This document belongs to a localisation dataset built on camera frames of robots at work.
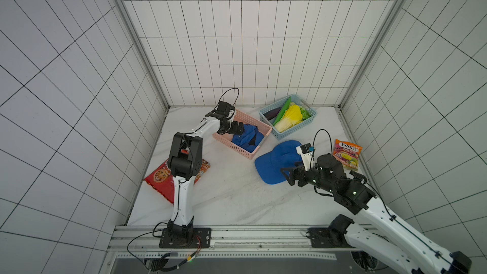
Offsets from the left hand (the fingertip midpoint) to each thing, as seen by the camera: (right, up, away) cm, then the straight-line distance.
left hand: (234, 131), depth 101 cm
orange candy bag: (+59, -11, -7) cm, 60 cm away
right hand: (+21, -13, -28) cm, 37 cm away
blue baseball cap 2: (+9, -4, -4) cm, 10 cm away
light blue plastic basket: (+39, +20, +17) cm, 47 cm away
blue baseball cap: (+25, -11, -11) cm, 29 cm away
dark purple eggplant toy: (+23, +10, +10) cm, 27 cm away
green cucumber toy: (+28, +12, +8) cm, 32 cm away
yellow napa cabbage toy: (+32, +8, +2) cm, 33 cm away
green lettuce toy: (+41, +10, +5) cm, 42 cm away
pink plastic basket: (-4, -3, -7) cm, 8 cm away
